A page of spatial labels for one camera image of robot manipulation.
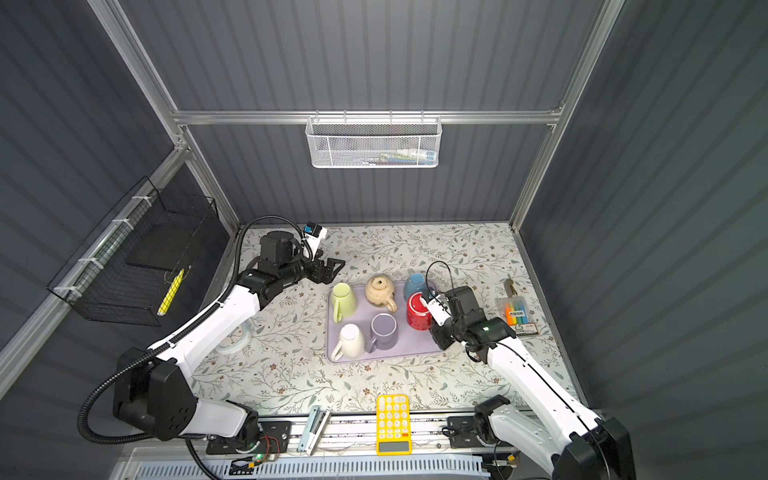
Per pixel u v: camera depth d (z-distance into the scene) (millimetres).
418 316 786
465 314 608
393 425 738
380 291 914
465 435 736
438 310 712
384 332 827
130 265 734
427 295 719
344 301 892
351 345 809
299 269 693
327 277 739
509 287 1000
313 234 708
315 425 739
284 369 846
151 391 408
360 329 833
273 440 724
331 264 738
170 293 683
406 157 914
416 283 908
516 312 940
